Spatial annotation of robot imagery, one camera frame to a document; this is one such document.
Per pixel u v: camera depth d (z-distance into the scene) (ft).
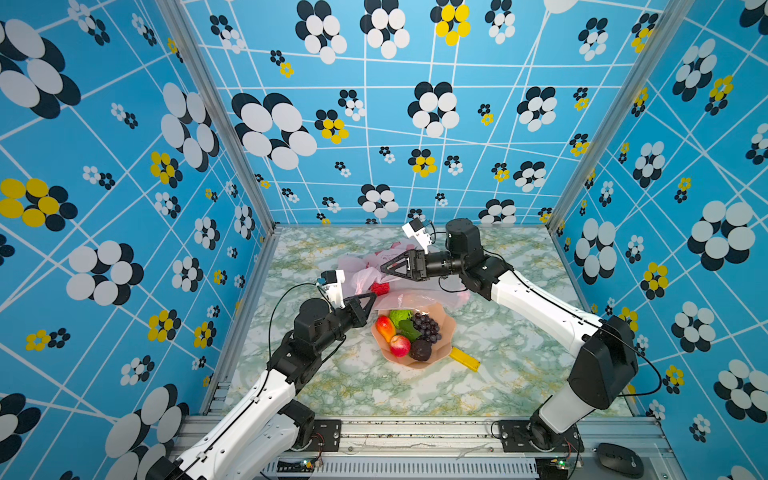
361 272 2.40
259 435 1.87
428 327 2.84
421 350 2.64
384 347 2.79
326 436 2.42
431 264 2.15
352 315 2.12
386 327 2.79
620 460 2.27
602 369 1.39
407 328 2.82
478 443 2.41
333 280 2.19
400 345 2.70
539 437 2.12
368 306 2.35
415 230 2.23
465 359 2.80
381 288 3.16
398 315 2.85
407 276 2.04
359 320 2.11
